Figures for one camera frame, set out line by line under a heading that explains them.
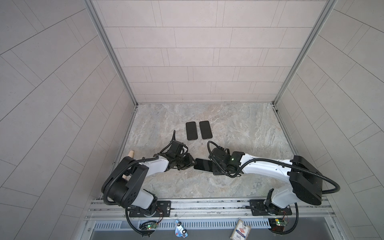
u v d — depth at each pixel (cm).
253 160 52
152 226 64
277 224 68
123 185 42
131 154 87
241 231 64
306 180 42
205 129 103
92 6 71
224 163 62
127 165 46
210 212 71
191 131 99
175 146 71
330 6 71
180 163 74
